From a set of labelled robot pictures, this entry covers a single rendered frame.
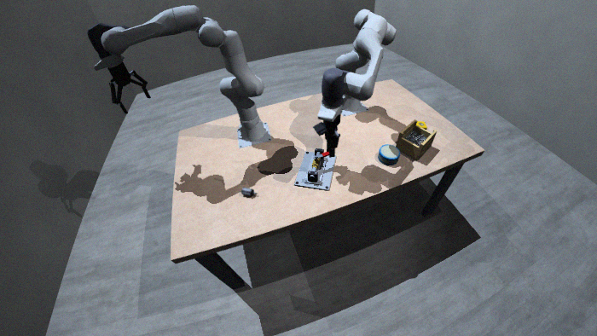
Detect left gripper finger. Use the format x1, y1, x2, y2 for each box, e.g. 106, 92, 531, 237
325, 129, 330, 152
328, 127, 340, 158

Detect blue round tin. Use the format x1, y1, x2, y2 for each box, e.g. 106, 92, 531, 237
378, 144, 400, 165

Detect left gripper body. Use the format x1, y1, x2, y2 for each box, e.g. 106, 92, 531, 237
323, 114, 341, 134

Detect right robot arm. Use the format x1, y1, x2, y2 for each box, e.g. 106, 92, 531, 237
87, 5, 268, 142

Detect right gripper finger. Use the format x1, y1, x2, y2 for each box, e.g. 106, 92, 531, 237
125, 71, 151, 98
109, 79, 128, 113

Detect brown wooden crate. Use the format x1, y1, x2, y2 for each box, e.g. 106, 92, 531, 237
396, 120, 437, 161

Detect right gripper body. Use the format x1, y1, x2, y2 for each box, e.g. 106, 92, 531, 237
108, 61, 130, 86

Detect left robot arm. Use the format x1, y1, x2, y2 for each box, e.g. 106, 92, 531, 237
318, 9, 397, 122

